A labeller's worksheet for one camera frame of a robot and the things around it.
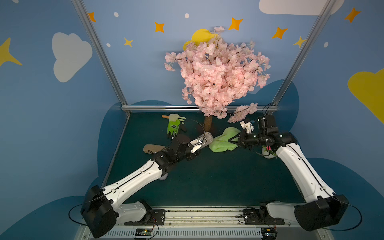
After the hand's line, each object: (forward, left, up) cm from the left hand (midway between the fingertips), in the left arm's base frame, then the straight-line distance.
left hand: (196, 140), depth 77 cm
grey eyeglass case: (-3, -6, +7) cm, 10 cm away
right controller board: (-37, -38, -25) cm, 59 cm away
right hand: (-1, -17, +4) cm, 18 cm away
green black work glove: (+34, +17, -22) cm, 44 cm away
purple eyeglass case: (-12, +18, -20) cm, 30 cm away
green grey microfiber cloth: (-4, -12, +4) cm, 13 cm away
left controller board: (-38, +25, -24) cm, 52 cm away
